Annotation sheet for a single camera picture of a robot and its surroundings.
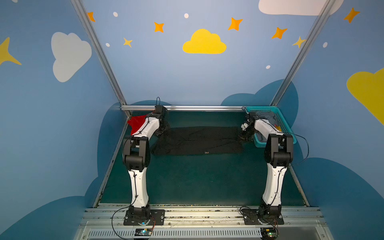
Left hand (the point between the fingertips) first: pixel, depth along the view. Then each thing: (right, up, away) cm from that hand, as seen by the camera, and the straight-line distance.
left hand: (167, 128), depth 102 cm
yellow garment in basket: (+81, 0, +6) cm, 81 cm away
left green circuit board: (-6, -50, -30) cm, 59 cm away
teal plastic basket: (+83, +3, +5) cm, 83 cm away
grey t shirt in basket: (+74, +9, +6) cm, 74 cm away
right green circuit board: (+55, -51, -30) cm, 81 cm away
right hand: (+51, -7, +1) cm, 52 cm away
